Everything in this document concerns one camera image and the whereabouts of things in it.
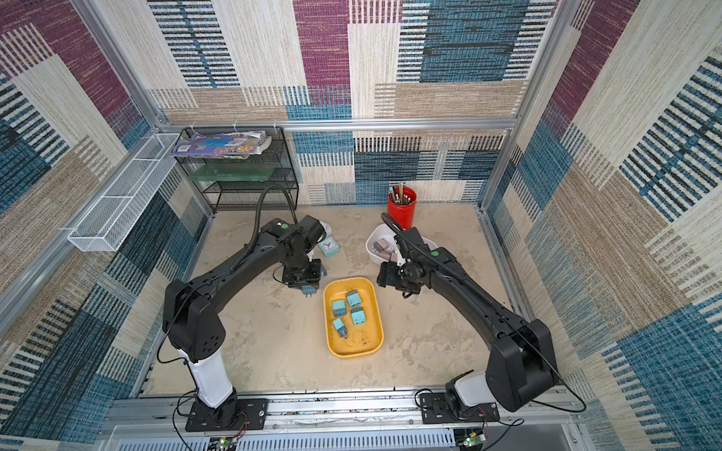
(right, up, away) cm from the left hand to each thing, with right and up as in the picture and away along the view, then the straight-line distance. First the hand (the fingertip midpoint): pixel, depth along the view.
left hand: (317, 286), depth 83 cm
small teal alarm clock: (+1, +11, +22) cm, 24 cm away
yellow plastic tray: (+14, -17, +2) cm, 22 cm away
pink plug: (+19, +11, +22) cm, 31 cm away
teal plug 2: (+6, -8, +7) cm, 13 cm away
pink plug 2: (+22, +8, +18) cm, 29 cm away
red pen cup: (+27, +25, +19) cm, 42 cm away
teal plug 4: (+12, -10, +4) cm, 16 cm away
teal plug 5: (+7, -13, +2) cm, 14 cm away
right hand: (+22, 0, -1) cm, 22 cm away
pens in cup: (+26, +29, +19) cm, 43 cm away
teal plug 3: (+10, -5, +8) cm, 14 cm away
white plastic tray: (+22, +17, +25) cm, 37 cm away
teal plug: (-2, 0, -4) cm, 4 cm away
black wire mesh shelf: (-20, +33, +12) cm, 41 cm away
